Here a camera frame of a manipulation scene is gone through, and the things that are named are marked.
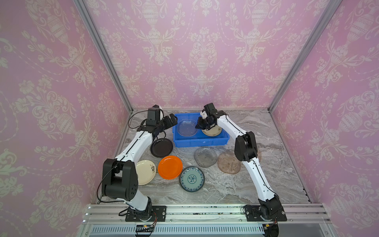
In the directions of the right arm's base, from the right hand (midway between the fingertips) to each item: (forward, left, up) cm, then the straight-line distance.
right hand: (196, 126), depth 104 cm
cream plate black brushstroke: (-29, +32, -5) cm, 43 cm away
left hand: (-7, +14, +15) cm, 22 cm away
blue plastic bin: (-9, +12, -4) cm, 16 cm away
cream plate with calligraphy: (-3, -12, -3) cm, 13 cm away
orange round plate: (-29, +17, -2) cm, 34 cm away
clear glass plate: (0, +6, -2) cm, 6 cm away
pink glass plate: (-22, -40, -6) cm, 46 cm away
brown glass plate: (-26, -19, -6) cm, 33 cm away
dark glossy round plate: (-15, +24, -4) cm, 28 cm away
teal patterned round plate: (-35, +4, -5) cm, 36 cm away
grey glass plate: (-22, -5, -5) cm, 23 cm away
